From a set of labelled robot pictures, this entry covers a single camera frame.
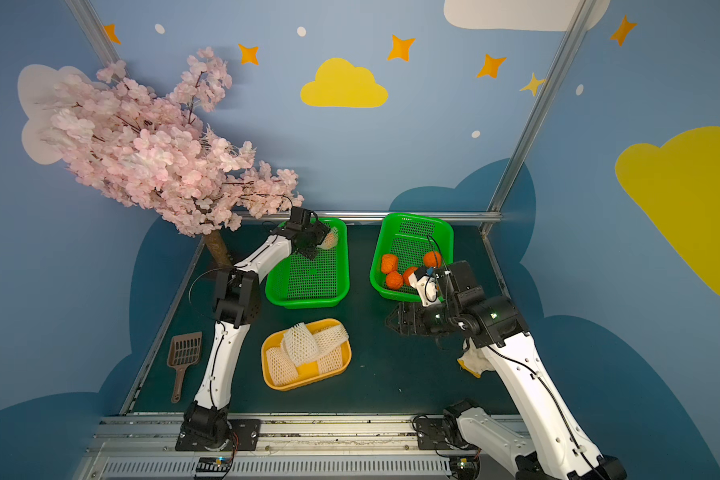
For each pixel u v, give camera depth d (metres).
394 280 1.01
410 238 1.18
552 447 0.37
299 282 1.04
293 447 0.74
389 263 1.04
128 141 0.64
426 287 0.59
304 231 0.91
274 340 0.84
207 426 0.65
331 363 0.82
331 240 1.11
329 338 0.82
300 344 0.76
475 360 0.87
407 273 1.02
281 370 0.80
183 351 0.88
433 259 1.05
